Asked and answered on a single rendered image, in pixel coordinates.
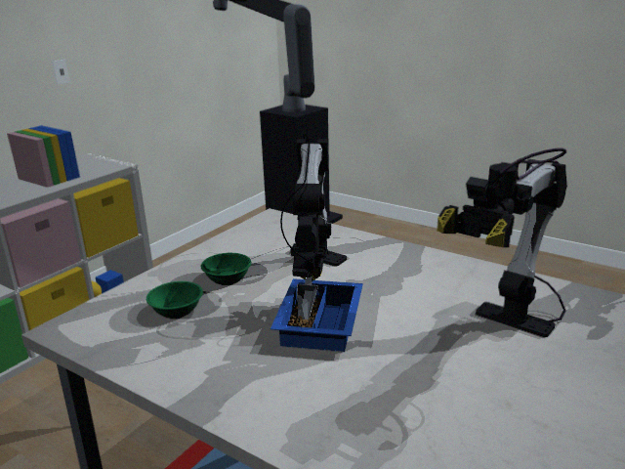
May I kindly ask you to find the green bowl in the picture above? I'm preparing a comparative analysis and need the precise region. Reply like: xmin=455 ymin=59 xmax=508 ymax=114
xmin=201 ymin=253 xmax=251 ymax=285
xmin=146 ymin=281 xmax=203 ymax=319

